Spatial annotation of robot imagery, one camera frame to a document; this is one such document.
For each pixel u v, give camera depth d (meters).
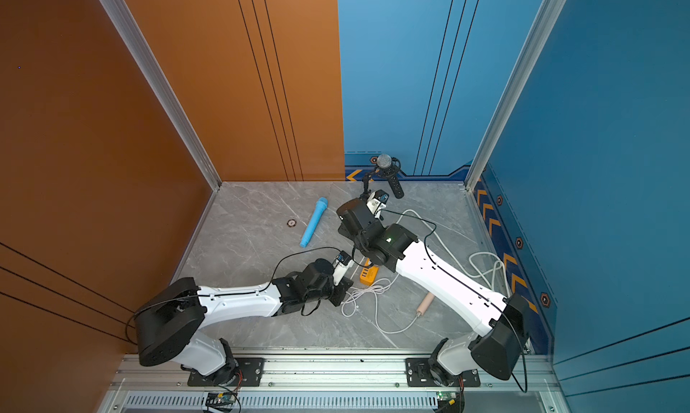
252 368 0.74
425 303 0.84
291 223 1.07
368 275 0.89
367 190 1.04
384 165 0.92
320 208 1.08
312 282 0.64
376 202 0.64
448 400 0.70
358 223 0.52
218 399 0.72
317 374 0.76
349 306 0.85
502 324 0.39
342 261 0.72
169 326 0.43
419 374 0.72
